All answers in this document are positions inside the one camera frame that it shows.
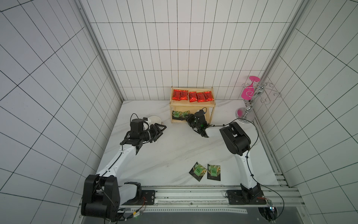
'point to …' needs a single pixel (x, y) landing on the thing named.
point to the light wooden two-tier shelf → (184, 105)
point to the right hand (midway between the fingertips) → (180, 116)
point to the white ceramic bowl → (154, 119)
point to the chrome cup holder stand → (247, 115)
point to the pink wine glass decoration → (248, 93)
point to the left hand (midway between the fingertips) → (164, 131)
